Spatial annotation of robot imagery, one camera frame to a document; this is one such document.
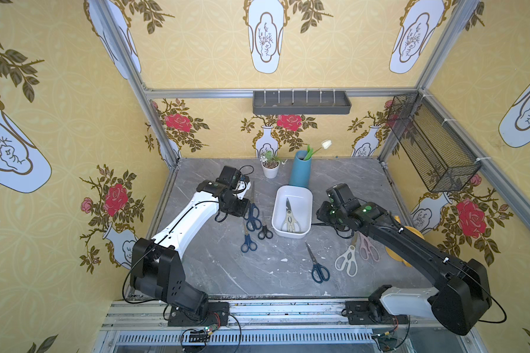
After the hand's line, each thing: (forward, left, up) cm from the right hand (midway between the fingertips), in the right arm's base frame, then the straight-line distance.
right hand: (313, 215), depth 82 cm
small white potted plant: (+33, +18, -7) cm, 38 cm away
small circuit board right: (-37, -16, +1) cm, 40 cm away
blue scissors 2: (+4, +24, -15) cm, 29 cm away
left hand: (+2, +27, 0) cm, 27 cm away
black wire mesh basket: (+13, -42, +18) cm, 47 cm away
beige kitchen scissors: (+6, +8, -14) cm, 17 cm away
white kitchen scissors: (-11, -15, -14) cm, 23 cm away
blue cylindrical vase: (+23, +4, +1) cm, 23 cm away
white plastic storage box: (+11, +7, -15) cm, 19 cm away
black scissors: (-6, -2, +5) cm, 8 cm away
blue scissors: (0, +23, 0) cm, 23 cm away
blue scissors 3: (-6, +25, -14) cm, 29 cm away
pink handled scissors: (-6, -22, -14) cm, 27 cm away
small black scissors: (-1, +18, -14) cm, 23 cm away
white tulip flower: (+27, -5, +11) cm, 30 cm away
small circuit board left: (-35, +33, -11) cm, 50 cm away
